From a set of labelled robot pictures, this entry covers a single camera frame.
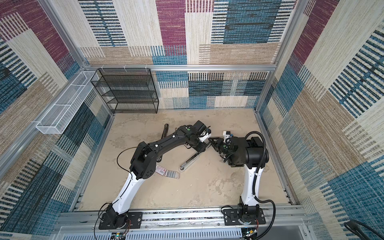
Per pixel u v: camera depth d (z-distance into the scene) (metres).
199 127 0.78
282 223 0.73
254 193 0.61
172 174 0.87
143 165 0.58
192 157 0.92
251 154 0.57
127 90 1.10
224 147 0.90
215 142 0.92
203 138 0.84
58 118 0.71
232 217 0.73
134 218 0.74
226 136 0.95
